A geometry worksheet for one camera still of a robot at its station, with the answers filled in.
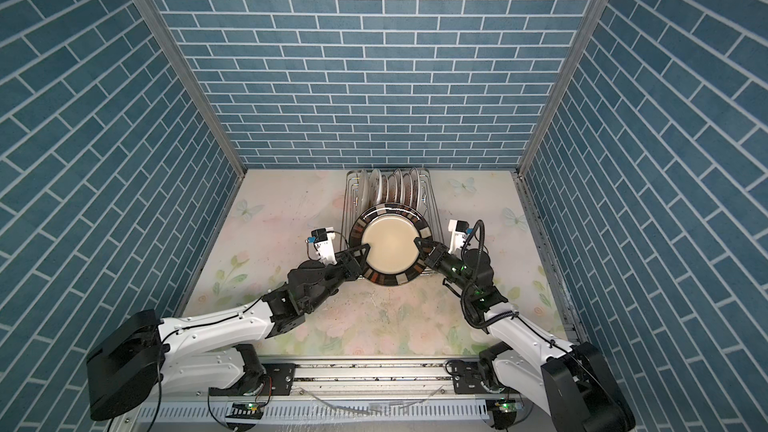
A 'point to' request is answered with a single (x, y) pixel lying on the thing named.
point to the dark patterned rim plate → (390, 229)
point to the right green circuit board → (508, 405)
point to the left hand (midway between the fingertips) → (370, 250)
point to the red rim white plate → (384, 189)
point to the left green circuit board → (249, 410)
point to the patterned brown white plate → (416, 185)
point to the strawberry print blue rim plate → (375, 187)
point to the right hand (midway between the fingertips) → (412, 239)
